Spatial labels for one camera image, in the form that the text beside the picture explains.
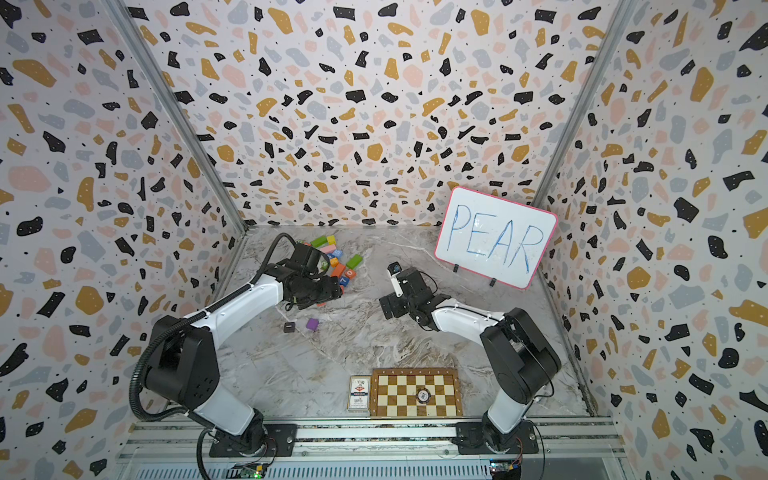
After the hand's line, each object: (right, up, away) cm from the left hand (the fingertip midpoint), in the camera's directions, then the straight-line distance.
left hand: (335, 293), depth 89 cm
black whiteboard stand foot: (+39, +6, +19) cm, 44 cm away
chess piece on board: (+26, -25, -11) cm, 38 cm away
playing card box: (+9, -26, -10) cm, 29 cm away
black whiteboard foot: (+52, +2, +14) cm, 54 cm away
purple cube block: (-9, -11, +5) cm, 15 cm away
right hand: (+18, -1, +3) cm, 18 cm away
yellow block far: (-8, +17, +27) cm, 33 cm away
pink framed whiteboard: (+51, +17, +12) cm, 55 cm away
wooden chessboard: (+18, -25, -10) cm, 32 cm away
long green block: (+2, +9, +20) cm, 22 cm away
